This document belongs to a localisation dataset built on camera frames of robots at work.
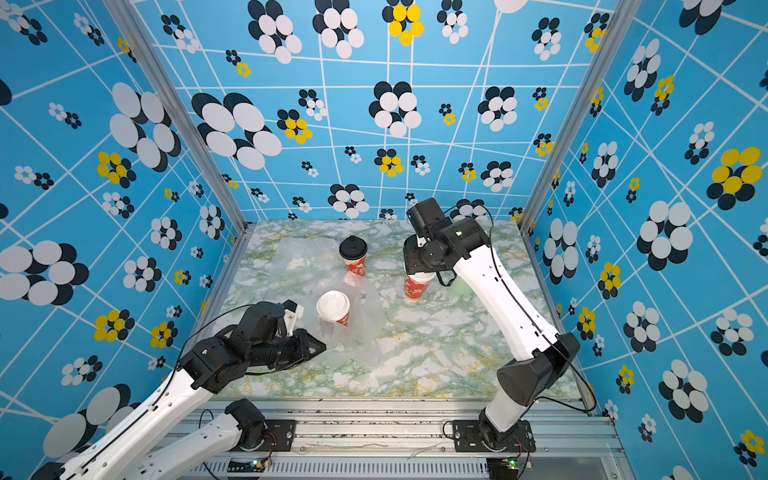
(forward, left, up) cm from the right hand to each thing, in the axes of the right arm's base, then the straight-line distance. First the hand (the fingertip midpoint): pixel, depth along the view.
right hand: (424, 259), depth 75 cm
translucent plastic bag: (+17, +39, -24) cm, 49 cm away
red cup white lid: (-8, +23, -10) cm, 27 cm away
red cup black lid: (+12, +21, -11) cm, 26 cm away
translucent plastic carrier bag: (-11, +17, -24) cm, 32 cm away
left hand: (-19, +22, -9) cm, 31 cm away
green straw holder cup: (+10, -15, -29) cm, 34 cm away
